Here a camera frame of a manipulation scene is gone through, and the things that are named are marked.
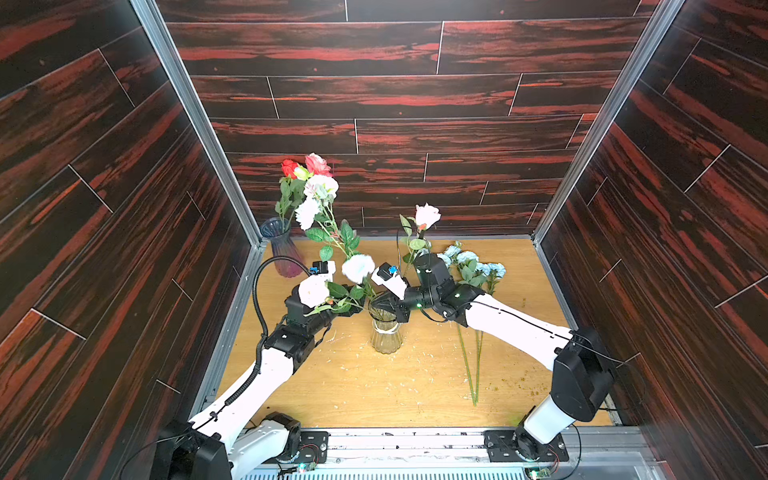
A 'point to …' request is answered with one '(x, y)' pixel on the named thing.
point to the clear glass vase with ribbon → (386, 331)
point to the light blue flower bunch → (346, 284)
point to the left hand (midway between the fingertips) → (360, 287)
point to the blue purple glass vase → (278, 230)
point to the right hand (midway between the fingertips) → (378, 296)
